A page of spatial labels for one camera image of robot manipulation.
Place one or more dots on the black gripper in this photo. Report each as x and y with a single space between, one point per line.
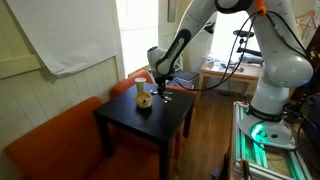
161 82

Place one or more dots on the small white letter tile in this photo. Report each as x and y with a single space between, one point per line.
165 101
169 98

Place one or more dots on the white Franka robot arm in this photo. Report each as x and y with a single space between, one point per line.
283 66

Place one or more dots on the silver metal spoon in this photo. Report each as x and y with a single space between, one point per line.
153 92

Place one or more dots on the white paper cup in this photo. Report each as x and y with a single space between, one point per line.
140 85

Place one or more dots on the black square side table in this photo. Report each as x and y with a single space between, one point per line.
150 116

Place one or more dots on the yellow wooden ledge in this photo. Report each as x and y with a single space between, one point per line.
140 70

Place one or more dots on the white wooden chair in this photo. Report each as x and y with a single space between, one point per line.
179 65

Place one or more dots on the small white container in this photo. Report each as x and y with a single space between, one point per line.
210 61

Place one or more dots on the light wooden side table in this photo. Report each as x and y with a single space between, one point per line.
226 74

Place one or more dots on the grey pouch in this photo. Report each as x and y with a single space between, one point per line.
251 59

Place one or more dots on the wooden clothes hanger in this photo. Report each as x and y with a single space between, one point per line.
305 21

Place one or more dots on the grey wall picture frame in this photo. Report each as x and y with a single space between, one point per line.
171 10

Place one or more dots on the black camera on tripod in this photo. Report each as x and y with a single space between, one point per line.
243 33

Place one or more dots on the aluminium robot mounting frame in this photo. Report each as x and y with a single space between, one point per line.
266 160

